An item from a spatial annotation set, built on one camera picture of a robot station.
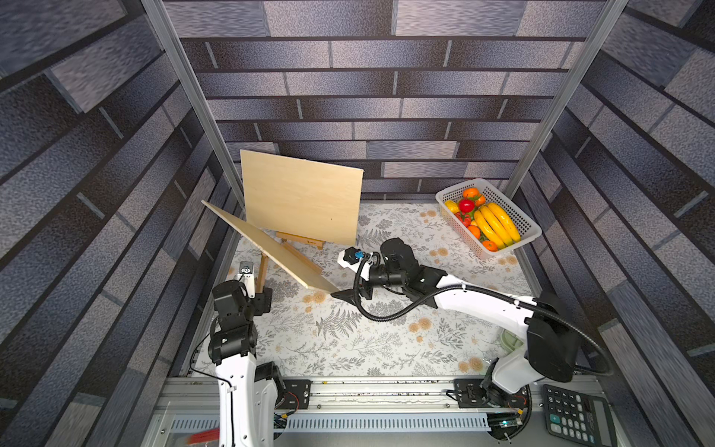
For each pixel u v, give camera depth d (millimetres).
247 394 464
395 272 607
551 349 437
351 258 605
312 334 851
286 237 1054
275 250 979
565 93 849
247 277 670
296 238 1056
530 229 1025
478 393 726
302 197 948
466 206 1067
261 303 707
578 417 692
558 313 439
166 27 712
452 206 1099
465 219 1067
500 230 1006
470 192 1131
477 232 1025
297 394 742
